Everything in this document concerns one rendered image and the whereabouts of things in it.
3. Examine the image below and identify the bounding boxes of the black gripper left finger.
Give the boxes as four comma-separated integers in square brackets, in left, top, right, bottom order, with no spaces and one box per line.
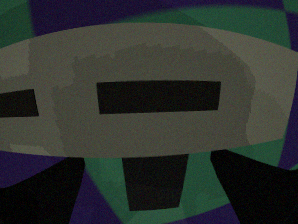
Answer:
[0,157,85,224]

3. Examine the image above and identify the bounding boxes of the black two-prong plug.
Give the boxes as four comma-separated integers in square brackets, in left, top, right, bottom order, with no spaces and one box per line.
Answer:
[121,155,188,210]

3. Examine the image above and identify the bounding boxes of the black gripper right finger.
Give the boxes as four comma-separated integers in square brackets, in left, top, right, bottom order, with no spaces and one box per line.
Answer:
[210,149,298,224]

